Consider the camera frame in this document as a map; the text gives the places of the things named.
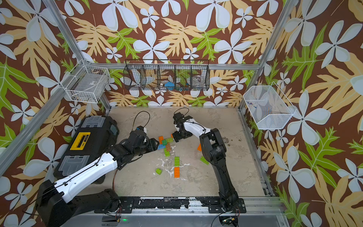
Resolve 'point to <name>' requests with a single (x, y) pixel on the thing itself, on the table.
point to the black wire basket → (174, 74)
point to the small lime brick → (159, 171)
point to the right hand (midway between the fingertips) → (180, 137)
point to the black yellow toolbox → (90, 139)
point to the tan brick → (168, 146)
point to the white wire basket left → (86, 83)
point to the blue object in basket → (169, 85)
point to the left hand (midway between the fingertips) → (157, 142)
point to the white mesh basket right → (268, 107)
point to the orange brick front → (160, 138)
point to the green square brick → (164, 142)
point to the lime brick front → (166, 153)
